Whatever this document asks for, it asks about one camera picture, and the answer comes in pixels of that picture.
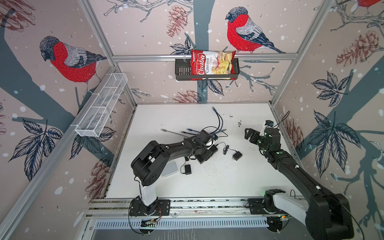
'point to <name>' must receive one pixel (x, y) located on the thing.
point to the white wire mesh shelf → (101, 104)
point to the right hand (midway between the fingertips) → (249, 133)
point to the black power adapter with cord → (187, 169)
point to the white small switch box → (170, 168)
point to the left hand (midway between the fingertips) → (209, 151)
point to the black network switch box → (203, 157)
